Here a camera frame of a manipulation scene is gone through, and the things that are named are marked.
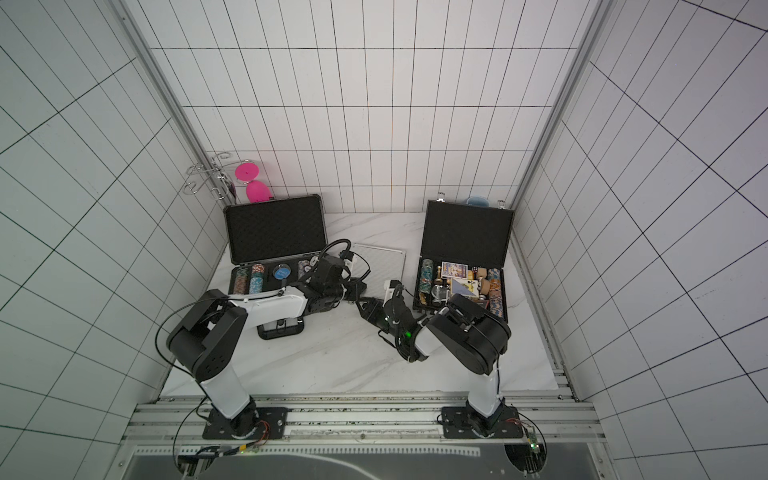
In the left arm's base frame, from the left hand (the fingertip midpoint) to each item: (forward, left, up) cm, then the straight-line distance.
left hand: (362, 295), depth 93 cm
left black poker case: (+18, +33, +4) cm, 38 cm away
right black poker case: (+17, -35, +1) cm, 39 cm away
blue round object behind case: (+41, -44, +3) cm, 61 cm away
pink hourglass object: (+30, +37, +25) cm, 54 cm away
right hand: (-1, 0, +2) cm, 2 cm away
